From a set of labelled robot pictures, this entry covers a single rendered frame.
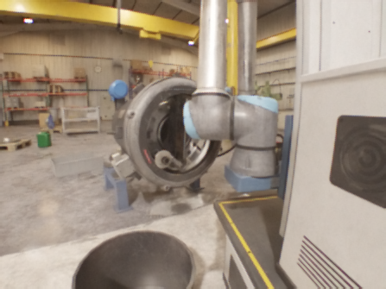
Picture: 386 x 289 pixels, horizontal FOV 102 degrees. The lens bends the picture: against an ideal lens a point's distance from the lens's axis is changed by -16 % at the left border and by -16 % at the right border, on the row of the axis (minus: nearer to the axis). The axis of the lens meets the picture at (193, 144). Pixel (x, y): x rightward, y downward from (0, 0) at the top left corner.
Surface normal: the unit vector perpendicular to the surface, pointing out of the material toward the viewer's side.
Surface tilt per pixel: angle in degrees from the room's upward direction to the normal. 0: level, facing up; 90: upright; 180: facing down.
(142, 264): 87
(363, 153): 90
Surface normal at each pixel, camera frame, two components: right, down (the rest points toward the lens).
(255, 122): -0.26, 0.18
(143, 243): 0.17, 0.13
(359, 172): -0.99, 0.03
